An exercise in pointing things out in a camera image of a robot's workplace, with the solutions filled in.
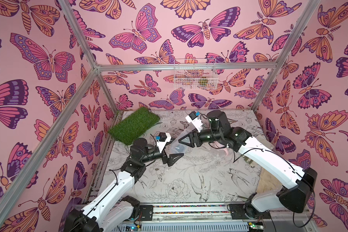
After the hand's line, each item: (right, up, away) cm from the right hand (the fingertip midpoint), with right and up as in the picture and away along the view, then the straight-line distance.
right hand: (183, 137), depth 67 cm
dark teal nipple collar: (-1, -6, +4) cm, 7 cm away
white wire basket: (+9, +39, +28) cm, 49 cm away
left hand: (-2, -5, +3) cm, 6 cm away
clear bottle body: (-4, -2, +1) cm, 4 cm away
